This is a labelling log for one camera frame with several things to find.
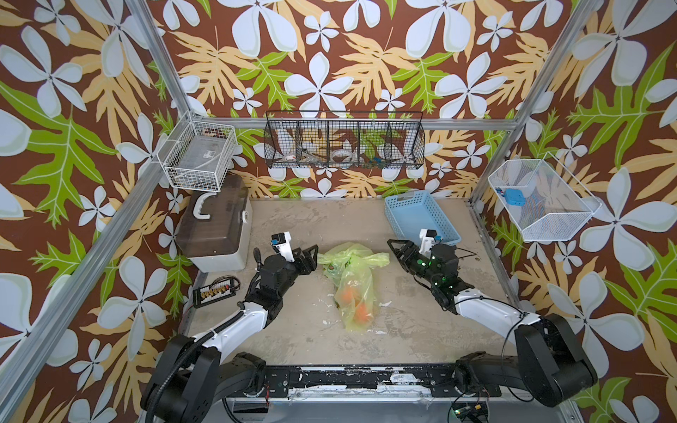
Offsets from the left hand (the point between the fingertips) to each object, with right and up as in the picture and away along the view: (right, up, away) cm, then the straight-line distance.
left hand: (310, 244), depth 83 cm
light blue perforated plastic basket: (+40, +12, +32) cm, 53 cm away
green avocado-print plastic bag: (+13, -7, -1) cm, 15 cm away
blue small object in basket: (+68, +15, +3) cm, 69 cm away
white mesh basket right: (+74, +14, -3) cm, 75 cm away
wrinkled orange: (+16, -22, -3) cm, 27 cm away
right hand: (+25, 0, 0) cm, 25 cm away
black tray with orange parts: (-35, -17, +7) cm, 40 cm away
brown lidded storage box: (-35, +5, +8) cm, 36 cm away
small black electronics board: (+47, -47, -9) cm, 67 cm away
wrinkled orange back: (+12, -16, -3) cm, 20 cm away
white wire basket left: (-38, +30, +3) cm, 49 cm away
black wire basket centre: (+11, +39, +15) cm, 43 cm away
